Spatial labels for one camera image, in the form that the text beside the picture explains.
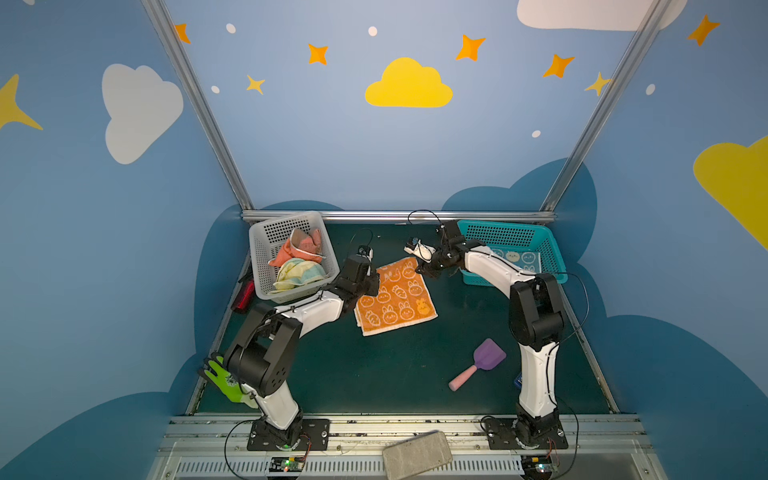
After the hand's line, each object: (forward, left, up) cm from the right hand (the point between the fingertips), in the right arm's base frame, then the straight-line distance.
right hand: (423, 260), depth 100 cm
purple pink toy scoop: (-29, -19, -9) cm, 35 cm away
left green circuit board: (-58, +33, -8) cm, 67 cm away
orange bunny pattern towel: (-10, +6, -10) cm, 15 cm away
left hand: (-8, +15, +1) cm, 17 cm away
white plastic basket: (+10, +59, -4) cm, 60 cm away
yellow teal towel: (-5, +43, -3) cm, 44 cm away
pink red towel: (+5, +43, 0) cm, 44 cm away
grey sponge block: (-55, +2, -6) cm, 55 cm away
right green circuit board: (-55, -27, -10) cm, 62 cm away
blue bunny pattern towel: (+8, -40, -8) cm, 41 cm away
